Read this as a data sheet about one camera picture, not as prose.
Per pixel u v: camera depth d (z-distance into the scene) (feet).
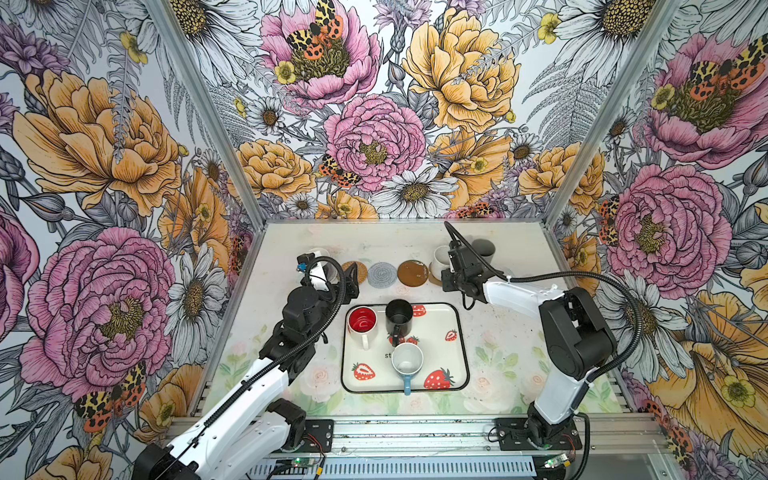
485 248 3.25
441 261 3.16
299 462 2.34
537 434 2.16
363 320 2.99
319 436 2.44
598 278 1.70
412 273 3.46
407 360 2.80
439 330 3.07
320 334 1.65
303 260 2.06
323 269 2.15
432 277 3.37
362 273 3.47
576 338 1.61
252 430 1.89
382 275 3.45
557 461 2.35
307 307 1.81
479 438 2.49
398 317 3.01
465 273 2.49
